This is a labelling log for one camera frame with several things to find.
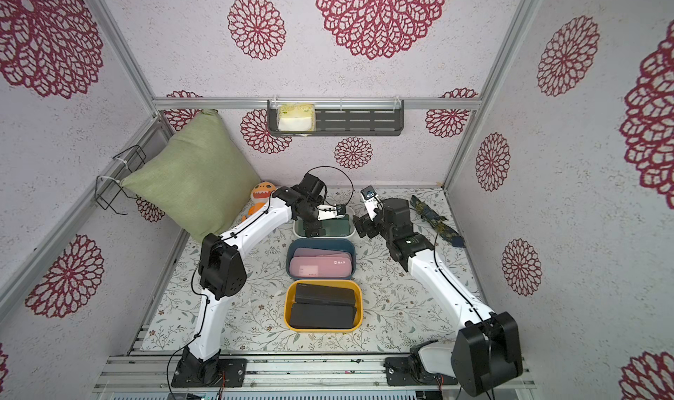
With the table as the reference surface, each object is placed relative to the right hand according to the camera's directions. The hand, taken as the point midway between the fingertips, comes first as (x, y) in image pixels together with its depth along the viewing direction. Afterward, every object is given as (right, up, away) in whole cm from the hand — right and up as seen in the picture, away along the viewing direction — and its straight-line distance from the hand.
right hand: (369, 205), depth 81 cm
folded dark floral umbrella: (+31, -7, +25) cm, 41 cm away
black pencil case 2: (-16, -34, 0) cm, 38 cm away
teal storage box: (-8, -14, +14) cm, 21 cm away
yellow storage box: (-25, -30, +3) cm, 39 cm away
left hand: (-17, -4, +13) cm, 22 cm away
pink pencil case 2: (-16, -18, +14) cm, 28 cm away
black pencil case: (-14, -30, +6) cm, 33 cm away
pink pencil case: (-16, -21, +9) cm, 28 cm away
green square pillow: (-56, +9, +7) cm, 57 cm away
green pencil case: (-10, -8, +19) cm, 23 cm away
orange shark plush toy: (-42, +5, +28) cm, 50 cm away
